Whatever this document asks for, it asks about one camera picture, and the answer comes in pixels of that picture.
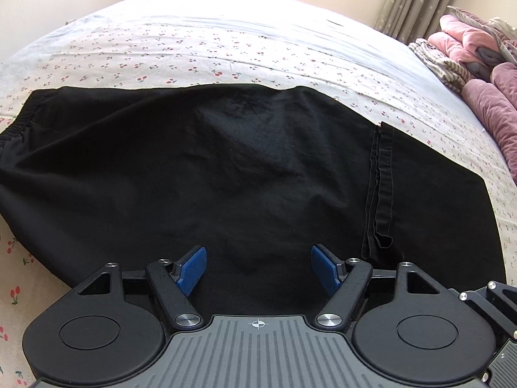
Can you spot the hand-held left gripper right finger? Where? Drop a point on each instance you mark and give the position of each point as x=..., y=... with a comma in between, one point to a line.
x=324, y=267

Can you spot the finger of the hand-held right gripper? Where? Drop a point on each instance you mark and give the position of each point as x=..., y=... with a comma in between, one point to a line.
x=484, y=311
x=503, y=295

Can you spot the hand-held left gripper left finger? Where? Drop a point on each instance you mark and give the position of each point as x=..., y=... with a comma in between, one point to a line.
x=193, y=266

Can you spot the black pants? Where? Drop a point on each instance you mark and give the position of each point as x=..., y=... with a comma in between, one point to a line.
x=226, y=178

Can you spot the mauve folded quilt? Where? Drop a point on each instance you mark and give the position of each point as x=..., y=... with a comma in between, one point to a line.
x=496, y=105

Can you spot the cherry print bed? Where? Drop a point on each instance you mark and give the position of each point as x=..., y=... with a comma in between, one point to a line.
x=141, y=56

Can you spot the striped folded cloth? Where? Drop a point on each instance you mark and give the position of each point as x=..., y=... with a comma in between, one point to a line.
x=442, y=62

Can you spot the light blue bed cover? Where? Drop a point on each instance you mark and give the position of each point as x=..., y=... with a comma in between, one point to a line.
x=226, y=20

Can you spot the light pink folded quilt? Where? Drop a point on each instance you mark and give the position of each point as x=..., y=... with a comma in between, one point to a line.
x=460, y=42

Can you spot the white cloth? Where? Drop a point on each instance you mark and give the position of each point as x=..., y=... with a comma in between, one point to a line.
x=505, y=28

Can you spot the grey dotted curtain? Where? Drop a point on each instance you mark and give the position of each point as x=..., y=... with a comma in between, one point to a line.
x=412, y=2

